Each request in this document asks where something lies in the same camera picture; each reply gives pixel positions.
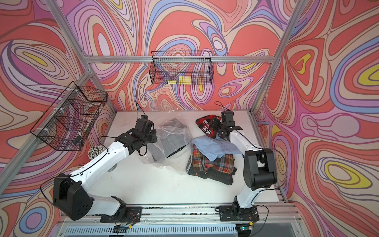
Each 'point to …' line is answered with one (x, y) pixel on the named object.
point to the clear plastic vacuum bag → (178, 161)
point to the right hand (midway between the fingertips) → (214, 127)
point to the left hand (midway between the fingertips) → (155, 134)
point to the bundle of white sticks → (94, 150)
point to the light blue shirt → (209, 147)
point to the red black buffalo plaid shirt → (204, 123)
